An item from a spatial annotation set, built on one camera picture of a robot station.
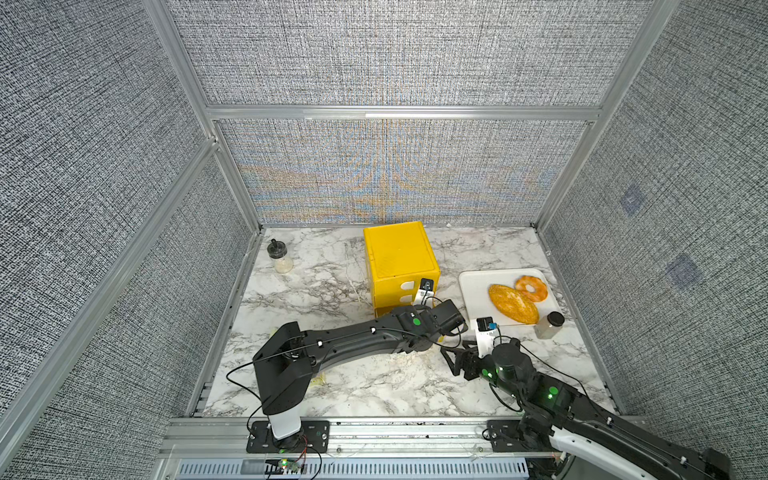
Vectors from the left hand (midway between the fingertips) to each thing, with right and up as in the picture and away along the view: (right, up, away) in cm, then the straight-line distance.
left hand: (429, 319), depth 80 cm
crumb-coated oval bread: (+28, +2, +12) cm, 31 cm away
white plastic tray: (+20, +7, +24) cm, 32 cm away
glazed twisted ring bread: (+40, +5, +19) cm, 44 cm away
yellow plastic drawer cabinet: (-8, +17, +5) cm, 19 cm away
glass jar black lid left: (-47, +19, +19) cm, 55 cm away
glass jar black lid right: (+34, -3, +4) cm, 34 cm away
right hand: (+5, -5, -3) cm, 8 cm away
